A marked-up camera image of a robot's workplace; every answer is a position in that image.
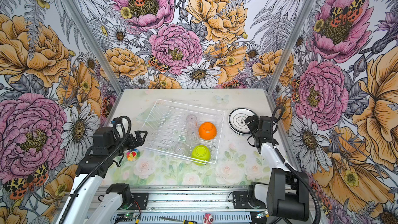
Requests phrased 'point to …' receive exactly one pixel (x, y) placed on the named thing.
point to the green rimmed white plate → (237, 120)
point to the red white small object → (208, 219)
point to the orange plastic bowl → (208, 131)
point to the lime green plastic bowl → (201, 152)
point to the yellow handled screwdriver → (184, 221)
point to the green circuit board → (126, 215)
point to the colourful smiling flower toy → (133, 154)
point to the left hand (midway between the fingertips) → (139, 139)
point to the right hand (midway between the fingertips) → (249, 125)
